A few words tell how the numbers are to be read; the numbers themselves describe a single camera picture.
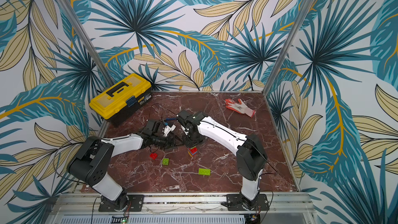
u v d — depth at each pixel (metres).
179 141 0.81
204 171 0.84
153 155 0.88
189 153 0.86
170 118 1.04
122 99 0.92
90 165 0.45
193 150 0.82
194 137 0.69
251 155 0.45
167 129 0.84
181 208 0.73
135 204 0.74
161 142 0.78
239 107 1.10
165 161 0.86
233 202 0.74
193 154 0.83
